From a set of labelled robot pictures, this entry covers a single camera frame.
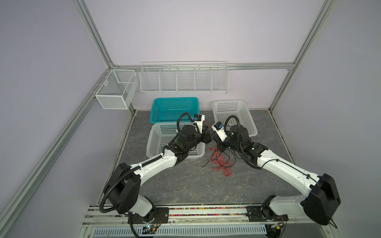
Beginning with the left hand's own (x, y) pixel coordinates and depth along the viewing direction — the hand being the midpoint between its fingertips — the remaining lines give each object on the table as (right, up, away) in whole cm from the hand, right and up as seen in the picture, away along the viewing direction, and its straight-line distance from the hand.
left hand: (213, 129), depth 77 cm
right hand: (0, -4, +2) cm, 5 cm away
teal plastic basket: (-33, +14, +43) cm, 56 cm away
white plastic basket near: (-34, -5, +28) cm, 44 cm away
